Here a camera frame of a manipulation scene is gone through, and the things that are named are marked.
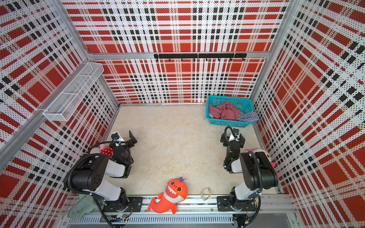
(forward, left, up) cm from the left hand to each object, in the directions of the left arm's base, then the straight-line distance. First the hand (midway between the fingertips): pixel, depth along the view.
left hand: (126, 133), depth 89 cm
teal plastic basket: (+32, -85, -7) cm, 91 cm away
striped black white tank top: (+16, -84, -5) cm, 86 cm away
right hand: (+2, -69, -3) cm, 69 cm away
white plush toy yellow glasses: (-8, -86, -8) cm, 87 cm away
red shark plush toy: (-33, -34, -4) cm, 47 cm away
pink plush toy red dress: (-9, +12, -6) cm, 16 cm away
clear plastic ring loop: (-32, -51, -11) cm, 61 cm away
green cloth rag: (-37, +15, -11) cm, 41 cm away
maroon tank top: (+22, -68, -4) cm, 71 cm away
